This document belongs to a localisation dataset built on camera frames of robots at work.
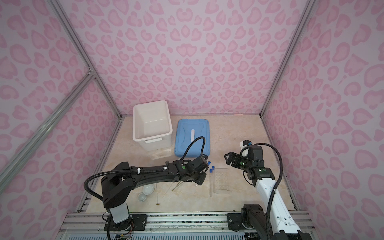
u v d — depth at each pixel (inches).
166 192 33.0
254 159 23.9
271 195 18.6
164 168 21.3
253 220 23.5
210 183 34.0
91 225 29.1
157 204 31.1
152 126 44.4
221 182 33.6
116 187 17.5
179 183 33.8
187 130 43.1
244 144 29.1
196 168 25.3
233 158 28.2
